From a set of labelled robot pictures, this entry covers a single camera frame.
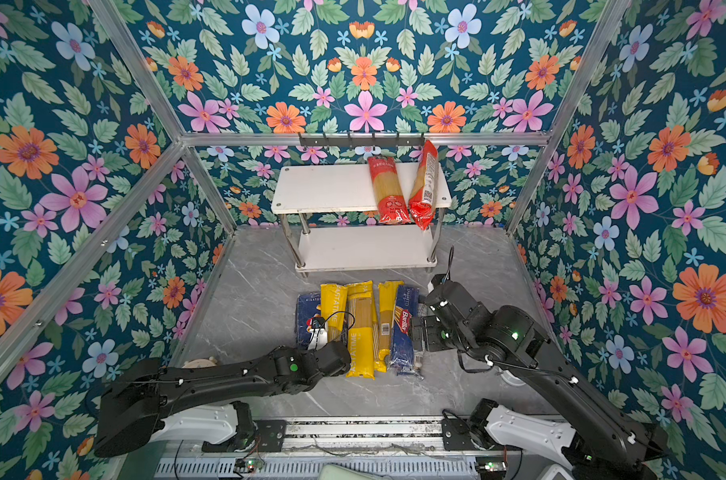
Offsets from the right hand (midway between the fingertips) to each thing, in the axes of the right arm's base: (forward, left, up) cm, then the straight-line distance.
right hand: (424, 328), depth 65 cm
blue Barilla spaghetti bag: (+3, +4, -20) cm, 20 cm away
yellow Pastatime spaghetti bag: (0, +15, -19) cm, 25 cm away
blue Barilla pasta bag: (+17, +33, -19) cm, 41 cm away
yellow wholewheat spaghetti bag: (+14, +24, -15) cm, 32 cm away
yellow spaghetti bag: (+24, +8, -23) cm, 34 cm away
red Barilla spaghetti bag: (+32, +7, +12) cm, 35 cm away
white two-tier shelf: (+39, +32, +9) cm, 52 cm away
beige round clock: (+1, +62, -23) cm, 66 cm away
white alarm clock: (-4, -25, -23) cm, 34 cm away
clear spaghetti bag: (+2, -1, -23) cm, 23 cm away
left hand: (+1, +21, -19) cm, 28 cm away
